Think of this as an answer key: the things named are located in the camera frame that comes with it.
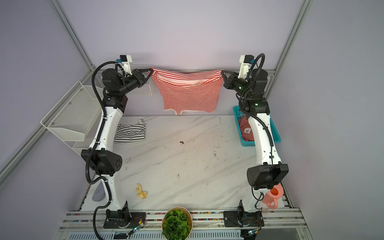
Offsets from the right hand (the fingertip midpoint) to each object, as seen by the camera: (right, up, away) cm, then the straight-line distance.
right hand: (219, 71), depth 65 cm
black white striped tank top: (-59, -28, +42) cm, 78 cm away
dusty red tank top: (+25, -27, +39) cm, 54 cm away
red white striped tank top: (-10, -4, +21) cm, 23 cm away
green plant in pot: (-19, -67, -2) cm, 69 cm away
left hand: (-31, +2, +4) cm, 31 cm away
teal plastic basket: (+20, -14, +42) cm, 49 cm away
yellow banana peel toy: (-40, -61, +14) cm, 75 cm away
